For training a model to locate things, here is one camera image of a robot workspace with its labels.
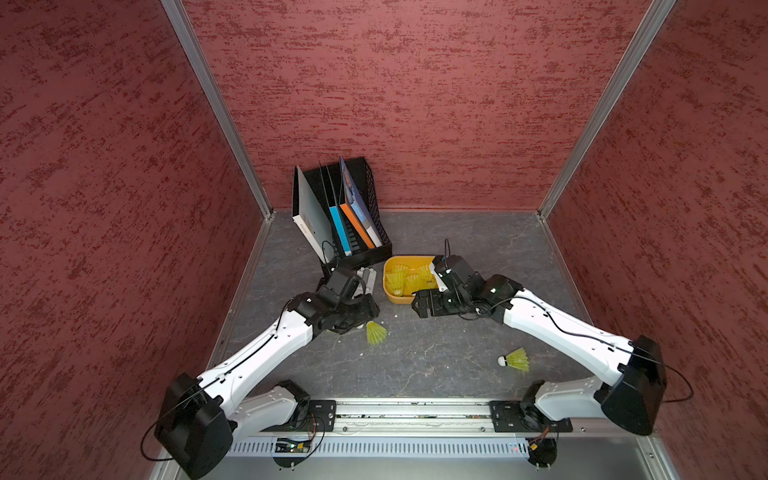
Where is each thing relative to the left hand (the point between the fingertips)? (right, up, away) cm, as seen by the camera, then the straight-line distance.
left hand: (369, 321), depth 79 cm
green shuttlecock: (+1, -6, +8) cm, 11 cm away
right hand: (+16, +3, -2) cm, 16 cm away
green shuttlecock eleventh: (+41, -11, +2) cm, 43 cm away
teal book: (-9, +26, +8) cm, 29 cm away
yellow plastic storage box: (+10, +11, +15) cm, 21 cm away
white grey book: (-18, +28, +6) cm, 33 cm away
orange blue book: (-4, +31, +4) cm, 32 cm away
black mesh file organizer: (-14, +40, +8) cm, 43 cm away
